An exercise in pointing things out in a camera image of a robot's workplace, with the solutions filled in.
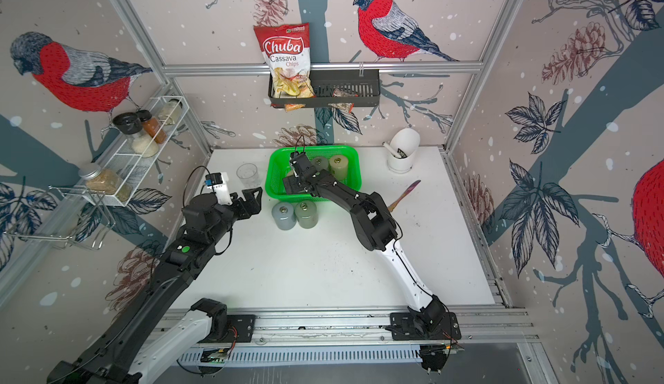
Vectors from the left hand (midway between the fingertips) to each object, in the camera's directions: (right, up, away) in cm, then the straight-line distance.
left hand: (253, 186), depth 75 cm
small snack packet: (+28, +28, +15) cm, 42 cm away
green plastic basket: (-1, +6, +34) cm, 35 cm away
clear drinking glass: (-13, +3, +31) cm, 34 cm away
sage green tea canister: (+14, -10, +15) cm, 23 cm away
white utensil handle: (+48, +12, +30) cm, 58 cm away
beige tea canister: (+26, +6, +28) cm, 39 cm away
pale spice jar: (-31, +24, +9) cm, 40 cm away
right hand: (+7, +1, +28) cm, 28 cm away
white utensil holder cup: (+54, +16, +31) cm, 64 cm away
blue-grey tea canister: (+6, -11, +15) cm, 19 cm away
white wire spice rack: (-39, +7, 0) cm, 39 cm away
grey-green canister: (+18, +7, +28) cm, 34 cm away
